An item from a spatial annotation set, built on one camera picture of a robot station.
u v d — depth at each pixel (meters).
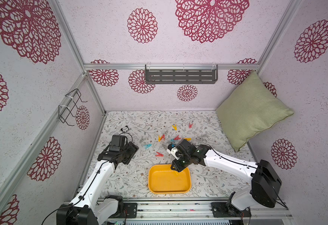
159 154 0.95
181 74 0.92
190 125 1.12
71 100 0.78
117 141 0.62
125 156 0.73
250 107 0.88
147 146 1.00
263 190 0.41
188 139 1.03
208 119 1.16
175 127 1.09
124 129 1.06
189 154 0.62
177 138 1.03
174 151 0.74
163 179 0.85
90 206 0.40
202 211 0.75
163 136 1.05
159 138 1.03
